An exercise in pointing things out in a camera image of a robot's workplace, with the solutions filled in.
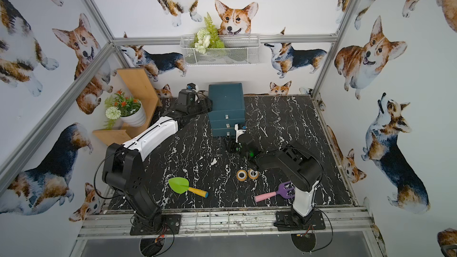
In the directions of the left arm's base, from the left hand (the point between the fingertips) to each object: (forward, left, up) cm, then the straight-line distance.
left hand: (205, 98), depth 90 cm
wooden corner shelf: (+16, +40, -4) cm, 43 cm away
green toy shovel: (-36, +11, -20) cm, 43 cm away
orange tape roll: (-31, -18, -22) cm, 42 cm away
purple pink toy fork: (-40, -37, -21) cm, 58 cm away
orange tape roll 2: (-31, -23, -22) cm, 45 cm away
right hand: (-13, -12, -13) cm, 22 cm away
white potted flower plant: (-2, +40, -6) cm, 41 cm away
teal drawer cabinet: (-7, -12, +1) cm, 14 cm away
